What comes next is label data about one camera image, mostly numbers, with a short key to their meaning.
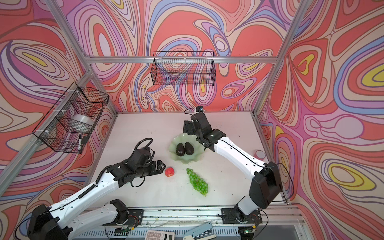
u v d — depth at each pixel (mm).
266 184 416
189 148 934
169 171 842
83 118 734
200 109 685
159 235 676
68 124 700
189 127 708
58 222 396
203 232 677
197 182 806
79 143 718
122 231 712
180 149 928
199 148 959
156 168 706
